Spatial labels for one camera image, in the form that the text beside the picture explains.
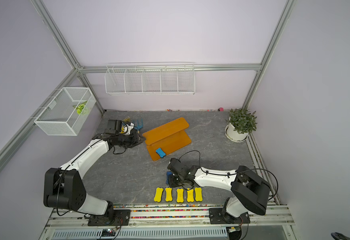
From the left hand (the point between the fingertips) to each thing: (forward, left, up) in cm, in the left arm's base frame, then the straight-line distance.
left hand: (144, 140), depth 84 cm
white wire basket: (+13, +42, +11) cm, 46 cm away
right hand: (-20, -13, -13) cm, 27 cm away
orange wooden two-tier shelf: (+3, -14, -3) cm, 15 cm away
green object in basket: (+15, +33, +14) cm, 39 cm away
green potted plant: (+6, -58, +5) cm, 59 cm away
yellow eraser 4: (-28, -24, -14) cm, 39 cm away
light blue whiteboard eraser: (0, -7, -14) cm, 16 cm away
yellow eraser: (-26, -7, -14) cm, 31 cm away
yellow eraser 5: (-27, -28, -14) cm, 42 cm away
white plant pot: (+8, -58, -12) cm, 60 cm away
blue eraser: (-14, -13, -15) cm, 24 cm away
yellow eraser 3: (-27, -18, -14) cm, 36 cm away
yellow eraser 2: (-26, -12, -14) cm, 32 cm away
